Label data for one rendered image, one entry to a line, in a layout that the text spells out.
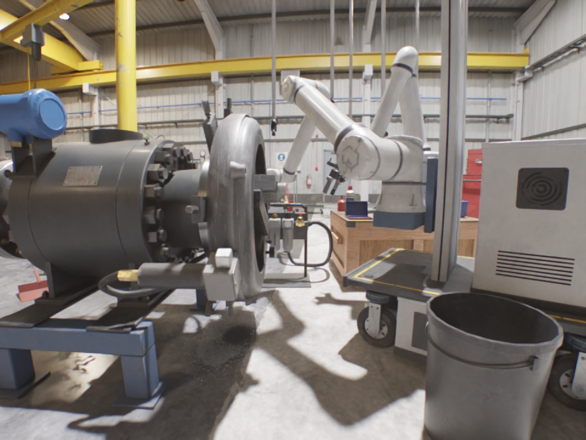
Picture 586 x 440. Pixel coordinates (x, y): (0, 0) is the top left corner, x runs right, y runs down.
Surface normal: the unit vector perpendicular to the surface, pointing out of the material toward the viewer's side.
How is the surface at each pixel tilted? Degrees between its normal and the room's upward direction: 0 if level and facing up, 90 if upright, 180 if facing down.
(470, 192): 90
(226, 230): 96
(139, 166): 55
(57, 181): 67
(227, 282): 112
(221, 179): 73
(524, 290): 90
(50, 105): 90
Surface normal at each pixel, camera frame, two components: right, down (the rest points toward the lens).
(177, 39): -0.11, 0.12
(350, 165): -0.84, 0.18
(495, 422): -0.43, 0.16
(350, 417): 0.00, -0.99
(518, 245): -0.61, 0.10
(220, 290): 0.00, 0.49
